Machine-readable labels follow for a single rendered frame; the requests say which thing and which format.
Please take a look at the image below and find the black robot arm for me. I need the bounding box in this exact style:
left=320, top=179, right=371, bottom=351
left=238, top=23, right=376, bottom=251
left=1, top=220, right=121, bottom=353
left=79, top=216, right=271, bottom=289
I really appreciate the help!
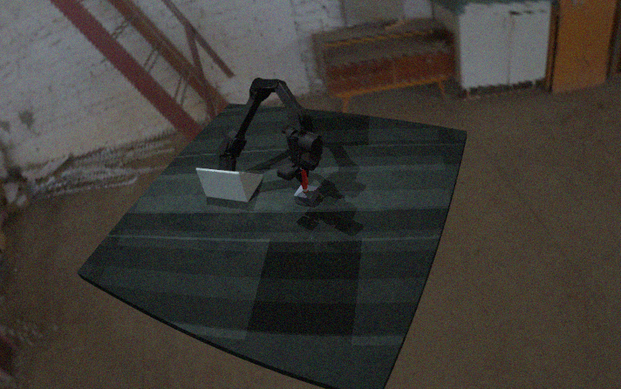
left=216, top=78, right=323, bottom=172

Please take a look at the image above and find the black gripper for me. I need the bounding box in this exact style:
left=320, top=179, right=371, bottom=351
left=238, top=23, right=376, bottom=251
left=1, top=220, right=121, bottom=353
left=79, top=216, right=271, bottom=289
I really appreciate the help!
left=276, top=148, right=310, bottom=183

